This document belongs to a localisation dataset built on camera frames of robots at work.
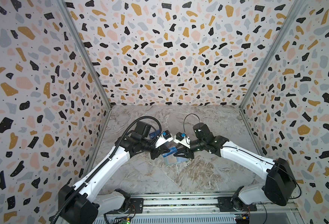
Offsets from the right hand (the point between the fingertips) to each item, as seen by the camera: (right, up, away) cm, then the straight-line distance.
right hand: (175, 149), depth 73 cm
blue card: (-1, 0, -1) cm, 1 cm away
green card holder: (-2, -10, +17) cm, 20 cm away
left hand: (-3, +1, -2) cm, 4 cm away
